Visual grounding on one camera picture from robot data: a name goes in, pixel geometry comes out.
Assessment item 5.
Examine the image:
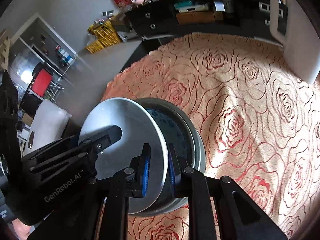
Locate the steel bowl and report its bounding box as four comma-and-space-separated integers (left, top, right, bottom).
129, 98, 206, 217

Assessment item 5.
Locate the pale green ceramic plate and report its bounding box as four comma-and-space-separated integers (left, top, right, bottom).
79, 98, 168, 214

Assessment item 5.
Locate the blue white porcelain bowl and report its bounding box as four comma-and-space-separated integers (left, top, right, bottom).
146, 108, 195, 210

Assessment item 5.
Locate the red folding chair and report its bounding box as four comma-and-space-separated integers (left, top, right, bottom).
30, 68, 63, 102

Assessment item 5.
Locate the rose pattern tablecloth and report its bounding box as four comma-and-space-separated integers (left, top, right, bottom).
103, 33, 319, 239

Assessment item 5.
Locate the yellow plastic crate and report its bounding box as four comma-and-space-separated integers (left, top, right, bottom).
86, 20, 121, 54

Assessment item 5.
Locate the white shelf unit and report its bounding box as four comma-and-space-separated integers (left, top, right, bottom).
9, 13, 78, 80

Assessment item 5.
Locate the wooden box on sideboard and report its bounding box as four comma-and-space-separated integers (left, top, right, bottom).
176, 11, 223, 25

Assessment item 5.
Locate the white chair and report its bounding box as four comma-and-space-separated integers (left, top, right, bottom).
270, 0, 319, 83

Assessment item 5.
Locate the black sideboard cabinet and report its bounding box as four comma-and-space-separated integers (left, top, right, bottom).
125, 0, 276, 42

